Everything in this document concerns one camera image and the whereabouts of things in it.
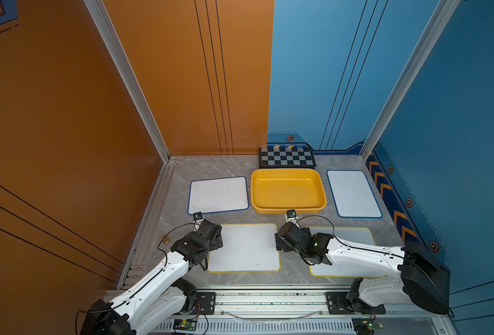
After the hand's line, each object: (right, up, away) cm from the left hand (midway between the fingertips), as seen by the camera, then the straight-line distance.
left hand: (210, 234), depth 85 cm
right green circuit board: (+56, -27, -15) cm, 64 cm away
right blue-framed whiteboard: (+68, +15, +20) cm, 73 cm away
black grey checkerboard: (+36, +34, +30) cm, 58 cm away
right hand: (+31, 0, -1) cm, 31 cm away
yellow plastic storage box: (+29, +17, +20) cm, 39 cm away
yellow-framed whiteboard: (+14, -7, +3) cm, 16 cm away
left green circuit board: (-6, -28, -13) cm, 31 cm away
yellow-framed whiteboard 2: (+47, +8, -27) cm, 55 cm away
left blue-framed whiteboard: (-1, +14, +20) cm, 24 cm away
